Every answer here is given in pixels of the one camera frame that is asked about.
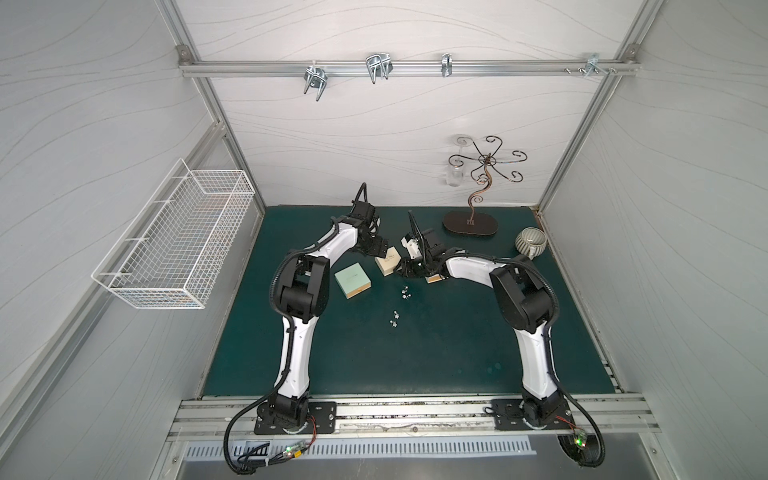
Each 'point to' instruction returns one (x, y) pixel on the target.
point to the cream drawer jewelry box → (434, 278)
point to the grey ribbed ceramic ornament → (531, 241)
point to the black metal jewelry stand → (471, 223)
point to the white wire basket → (172, 252)
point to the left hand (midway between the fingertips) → (375, 248)
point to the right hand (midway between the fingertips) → (397, 268)
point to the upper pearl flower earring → (404, 290)
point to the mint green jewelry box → (353, 280)
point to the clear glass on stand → (455, 169)
